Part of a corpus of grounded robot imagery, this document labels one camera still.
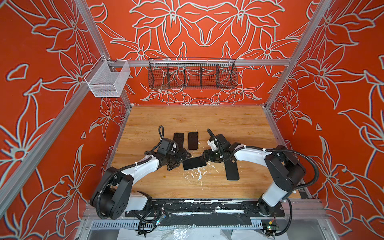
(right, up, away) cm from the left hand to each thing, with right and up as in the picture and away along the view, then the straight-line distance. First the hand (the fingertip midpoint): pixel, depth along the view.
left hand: (187, 158), depth 85 cm
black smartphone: (+6, -3, +2) cm, 7 cm away
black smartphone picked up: (-6, +10, +15) cm, 19 cm away
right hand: (+9, -1, +3) cm, 9 cm away
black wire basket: (+3, +54, +12) cm, 55 cm away
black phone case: (+27, -9, +1) cm, 28 cm away
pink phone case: (+7, +7, +12) cm, 16 cm away
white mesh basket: (-50, +45, +2) cm, 67 cm away
